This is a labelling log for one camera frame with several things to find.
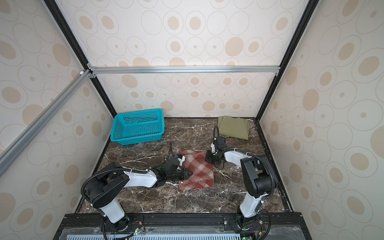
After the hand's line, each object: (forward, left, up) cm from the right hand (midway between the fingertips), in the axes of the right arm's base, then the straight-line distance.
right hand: (206, 159), depth 95 cm
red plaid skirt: (-3, +6, +1) cm, 7 cm away
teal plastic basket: (+29, +51, 0) cm, 58 cm away
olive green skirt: (+27, -21, 0) cm, 34 cm away
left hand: (-11, +7, +3) cm, 13 cm away
